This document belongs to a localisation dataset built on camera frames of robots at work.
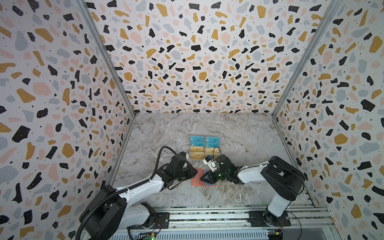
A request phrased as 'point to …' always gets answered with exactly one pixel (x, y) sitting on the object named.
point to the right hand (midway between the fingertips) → (201, 177)
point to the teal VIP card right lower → (212, 144)
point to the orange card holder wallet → (196, 180)
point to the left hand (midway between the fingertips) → (201, 170)
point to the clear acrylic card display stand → (204, 136)
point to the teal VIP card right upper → (212, 139)
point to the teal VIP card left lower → (197, 143)
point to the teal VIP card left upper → (196, 138)
